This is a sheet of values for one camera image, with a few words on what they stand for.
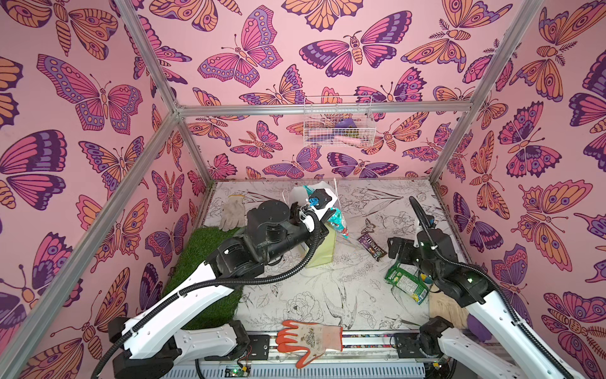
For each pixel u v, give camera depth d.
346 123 0.95
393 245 0.66
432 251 0.51
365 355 0.73
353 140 0.86
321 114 0.97
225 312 0.80
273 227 0.39
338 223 0.56
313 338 0.74
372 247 0.94
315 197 0.43
